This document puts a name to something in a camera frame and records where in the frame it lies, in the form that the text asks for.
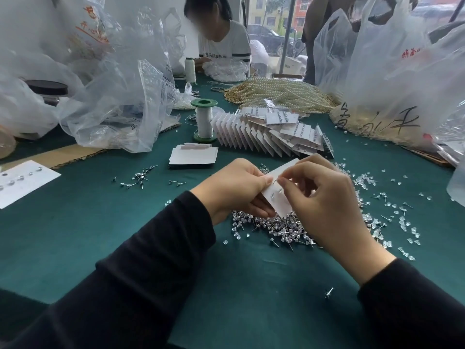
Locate person's left hand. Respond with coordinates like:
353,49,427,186
190,158,277,226

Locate person's right hand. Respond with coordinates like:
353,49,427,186
277,153,397,286

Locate clear plastic earring backs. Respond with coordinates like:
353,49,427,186
334,162,422,261

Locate white earring card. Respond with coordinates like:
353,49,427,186
261,158,300,219

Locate stack of white cards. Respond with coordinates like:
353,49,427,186
168,143,219,167

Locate row of white cards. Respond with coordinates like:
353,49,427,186
210,106,336,159

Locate pile of silver stud earrings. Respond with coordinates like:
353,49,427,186
231,208,324,251

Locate small scatter of silver studs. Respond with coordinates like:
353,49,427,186
110,164,159,190

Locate large white studded card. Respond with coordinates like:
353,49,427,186
0,159,62,210

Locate person's right forearm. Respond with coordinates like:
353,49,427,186
357,258,465,349

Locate person's left forearm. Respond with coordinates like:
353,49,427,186
0,190,217,349

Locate green spool of white thread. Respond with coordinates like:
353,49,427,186
190,97,218,143

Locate small bag of pearls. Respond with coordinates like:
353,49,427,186
172,82,199,111

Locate pile of pearl strands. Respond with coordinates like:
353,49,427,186
210,77,341,114

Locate orange and black tool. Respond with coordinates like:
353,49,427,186
401,145,453,167

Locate white thread cone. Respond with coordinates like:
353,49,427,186
184,57,197,84

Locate heap of clear plastic bags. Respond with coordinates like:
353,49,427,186
432,101,465,168

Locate white handwritten plastic bag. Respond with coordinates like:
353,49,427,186
313,0,465,148

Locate dark parked car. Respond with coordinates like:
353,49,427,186
247,24,306,57

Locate brown cardboard sheet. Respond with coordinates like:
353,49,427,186
0,143,109,171

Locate white red-printed plastic bag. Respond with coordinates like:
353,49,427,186
36,0,188,80

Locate black-lidded jar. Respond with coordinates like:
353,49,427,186
23,79,69,106

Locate translucent white plastic bag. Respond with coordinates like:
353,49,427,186
0,50,84,141

